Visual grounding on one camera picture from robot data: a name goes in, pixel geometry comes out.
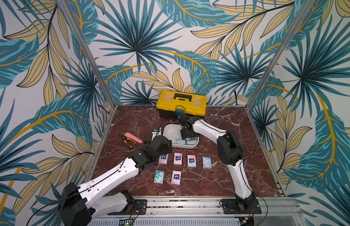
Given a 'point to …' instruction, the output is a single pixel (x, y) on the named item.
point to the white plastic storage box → (172, 132)
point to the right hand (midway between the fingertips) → (189, 134)
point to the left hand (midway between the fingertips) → (161, 143)
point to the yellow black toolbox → (170, 104)
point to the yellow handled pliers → (123, 137)
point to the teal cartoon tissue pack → (159, 177)
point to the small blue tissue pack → (180, 141)
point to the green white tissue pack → (190, 139)
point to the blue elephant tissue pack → (207, 162)
